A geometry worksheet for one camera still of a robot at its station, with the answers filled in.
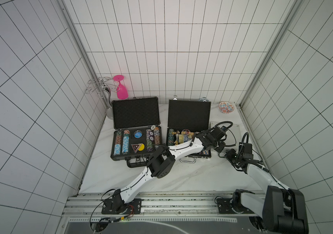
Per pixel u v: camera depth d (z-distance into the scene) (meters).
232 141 0.76
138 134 0.98
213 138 0.71
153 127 0.98
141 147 0.90
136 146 0.90
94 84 1.04
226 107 1.17
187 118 1.00
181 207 0.74
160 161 0.59
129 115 1.01
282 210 0.41
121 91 1.04
